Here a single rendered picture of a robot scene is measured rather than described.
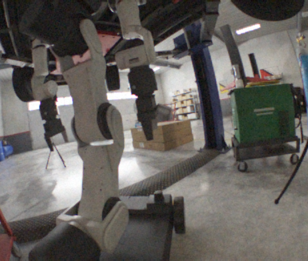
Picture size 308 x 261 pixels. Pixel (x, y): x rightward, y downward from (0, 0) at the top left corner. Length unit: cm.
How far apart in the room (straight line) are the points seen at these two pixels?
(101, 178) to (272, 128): 130
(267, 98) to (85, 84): 131
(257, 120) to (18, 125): 1037
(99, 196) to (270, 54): 975
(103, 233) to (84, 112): 39
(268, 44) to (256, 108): 875
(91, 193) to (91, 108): 29
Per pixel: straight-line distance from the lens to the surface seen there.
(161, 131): 248
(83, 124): 53
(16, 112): 1032
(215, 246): 75
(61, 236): 41
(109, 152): 53
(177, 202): 70
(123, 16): 51
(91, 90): 51
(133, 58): 45
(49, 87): 65
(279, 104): 142
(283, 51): 980
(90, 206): 52
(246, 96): 134
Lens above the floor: 59
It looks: 5 degrees down
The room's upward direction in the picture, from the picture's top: 9 degrees counter-clockwise
